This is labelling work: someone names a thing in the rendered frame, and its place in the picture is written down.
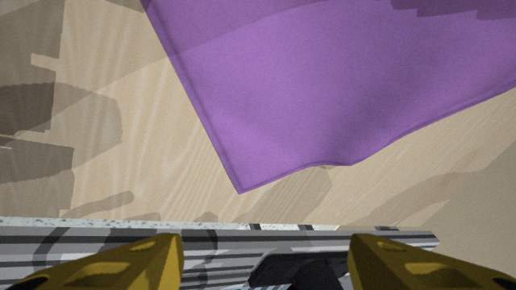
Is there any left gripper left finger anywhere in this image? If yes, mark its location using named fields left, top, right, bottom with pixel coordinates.
left=15, top=234, right=185, bottom=290

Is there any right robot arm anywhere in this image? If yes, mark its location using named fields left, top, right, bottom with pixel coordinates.
left=248, top=252, right=348, bottom=290

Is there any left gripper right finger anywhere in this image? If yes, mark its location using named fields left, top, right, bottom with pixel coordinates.
left=347, top=234, right=516, bottom=290

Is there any purple cloth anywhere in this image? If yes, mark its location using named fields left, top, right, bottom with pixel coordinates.
left=140, top=0, right=516, bottom=195

